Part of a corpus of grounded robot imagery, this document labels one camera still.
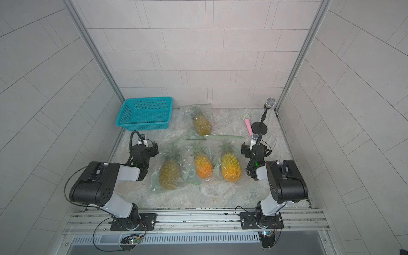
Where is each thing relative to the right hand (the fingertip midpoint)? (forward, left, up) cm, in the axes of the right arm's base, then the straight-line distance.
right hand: (252, 141), depth 95 cm
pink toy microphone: (+20, 0, 0) cm, 20 cm away
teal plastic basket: (+22, +68, +8) cm, 72 cm away
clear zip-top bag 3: (-19, +23, +2) cm, 30 cm away
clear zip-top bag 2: (-24, +54, +4) cm, 59 cm away
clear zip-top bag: (-14, +38, +1) cm, 41 cm away
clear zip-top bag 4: (+20, +41, -1) cm, 46 cm away
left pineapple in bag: (-18, +46, +7) cm, 50 cm away
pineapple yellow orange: (-16, +30, +5) cm, 34 cm away
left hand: (+3, +62, +3) cm, 62 cm away
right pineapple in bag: (-18, +16, +6) cm, 24 cm away
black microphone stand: (+12, -8, -2) cm, 14 cm away
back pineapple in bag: (+11, +30, +8) cm, 33 cm away
